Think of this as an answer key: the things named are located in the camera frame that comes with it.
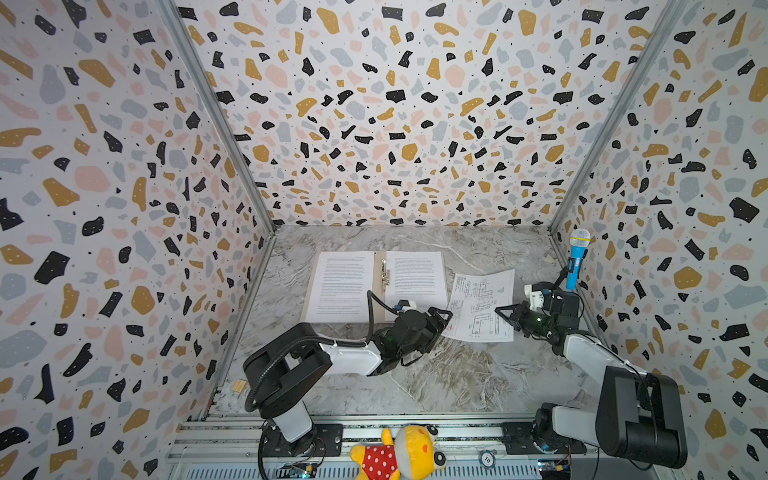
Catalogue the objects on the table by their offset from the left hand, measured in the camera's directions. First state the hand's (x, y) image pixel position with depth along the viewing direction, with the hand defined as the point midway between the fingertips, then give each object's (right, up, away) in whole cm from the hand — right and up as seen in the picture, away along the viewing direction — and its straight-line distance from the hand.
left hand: (453, 318), depth 81 cm
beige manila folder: (-20, +2, +1) cm, 21 cm away
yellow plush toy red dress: (-12, -27, -15) cm, 33 cm away
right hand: (+13, +3, +5) cm, 14 cm away
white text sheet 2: (-9, +10, +26) cm, 29 cm away
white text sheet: (-36, +6, +23) cm, 43 cm away
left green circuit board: (-39, -33, -11) cm, 52 cm away
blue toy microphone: (+36, +21, +2) cm, 42 cm away
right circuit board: (+23, -34, -9) cm, 42 cm away
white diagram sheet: (+9, +2, +16) cm, 19 cm away
